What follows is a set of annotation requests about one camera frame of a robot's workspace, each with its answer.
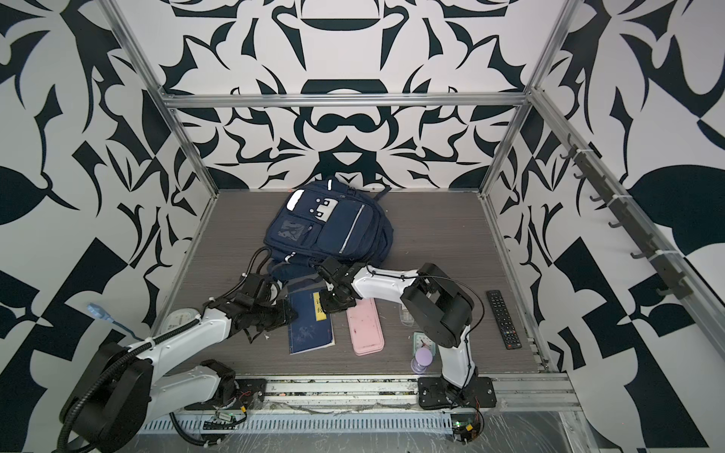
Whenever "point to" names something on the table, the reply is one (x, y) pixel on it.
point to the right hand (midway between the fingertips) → (323, 306)
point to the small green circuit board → (463, 426)
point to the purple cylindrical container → (423, 359)
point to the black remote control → (507, 327)
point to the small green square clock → (422, 340)
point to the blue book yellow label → (313, 327)
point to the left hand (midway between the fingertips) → (293, 311)
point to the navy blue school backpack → (319, 223)
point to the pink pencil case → (365, 327)
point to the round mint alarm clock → (177, 317)
